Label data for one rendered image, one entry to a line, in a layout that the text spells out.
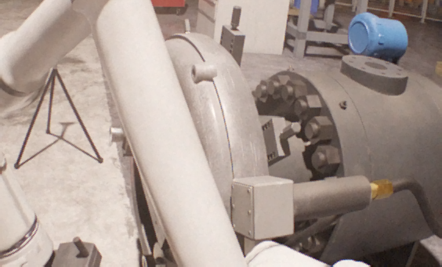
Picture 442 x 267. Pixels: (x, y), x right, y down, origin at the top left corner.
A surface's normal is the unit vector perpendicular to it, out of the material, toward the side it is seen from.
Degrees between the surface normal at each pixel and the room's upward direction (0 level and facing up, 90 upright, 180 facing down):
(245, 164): 55
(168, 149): 67
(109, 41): 83
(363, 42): 90
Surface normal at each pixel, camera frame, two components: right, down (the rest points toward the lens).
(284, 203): 0.39, 0.00
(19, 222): 0.87, -0.04
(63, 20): -0.29, 0.67
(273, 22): 0.27, 0.38
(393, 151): 0.38, -0.22
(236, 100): 0.30, -0.54
